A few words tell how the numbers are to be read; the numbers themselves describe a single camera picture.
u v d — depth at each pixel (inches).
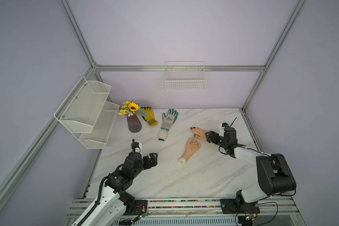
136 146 26.5
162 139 39.8
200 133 39.6
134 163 22.3
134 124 39.7
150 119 43.8
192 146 37.6
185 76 37.4
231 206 28.8
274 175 17.8
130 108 33.6
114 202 19.5
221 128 33.6
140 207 28.9
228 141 28.9
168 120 43.7
